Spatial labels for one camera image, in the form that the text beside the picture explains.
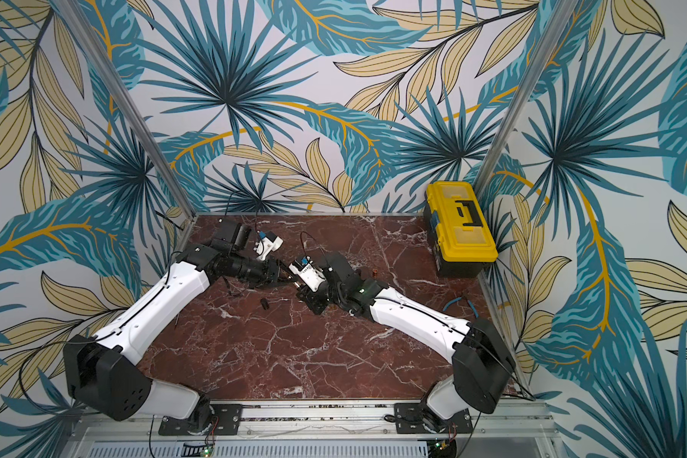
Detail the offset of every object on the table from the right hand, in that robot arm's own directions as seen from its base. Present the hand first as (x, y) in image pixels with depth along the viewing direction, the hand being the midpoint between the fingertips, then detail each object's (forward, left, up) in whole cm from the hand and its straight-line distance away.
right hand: (301, 290), depth 78 cm
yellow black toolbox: (+18, -50, 0) cm, 53 cm away
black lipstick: (+15, -23, -16) cm, 32 cm away
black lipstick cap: (+4, +14, -15) cm, 21 cm away
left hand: (-1, +2, +5) cm, 5 cm away
